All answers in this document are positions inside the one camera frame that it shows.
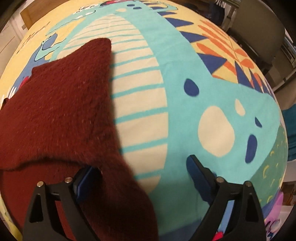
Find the dark red knitted sweater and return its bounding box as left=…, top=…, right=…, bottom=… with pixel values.
left=1, top=38, right=159, bottom=240

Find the teal fabric storage box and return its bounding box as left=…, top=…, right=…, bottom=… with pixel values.
left=282, top=104, right=296, bottom=161

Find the dinosaur print bed cover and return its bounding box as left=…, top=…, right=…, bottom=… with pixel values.
left=1, top=1, right=287, bottom=240

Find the green upholstered chair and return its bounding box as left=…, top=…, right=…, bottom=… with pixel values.
left=227, top=0, right=285, bottom=74

